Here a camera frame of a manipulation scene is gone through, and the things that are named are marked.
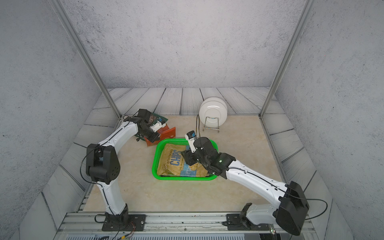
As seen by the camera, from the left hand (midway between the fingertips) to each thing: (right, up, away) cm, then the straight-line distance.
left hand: (160, 137), depth 94 cm
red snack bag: (+3, +2, 0) cm, 4 cm away
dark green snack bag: (-1, +11, -12) cm, 16 cm away
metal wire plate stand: (+36, +5, +15) cm, 40 cm away
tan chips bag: (+9, -13, -11) cm, 19 cm away
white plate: (+34, +17, +10) cm, 39 cm away
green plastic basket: (+10, -2, 0) cm, 10 cm away
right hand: (+17, -6, -20) cm, 27 cm away
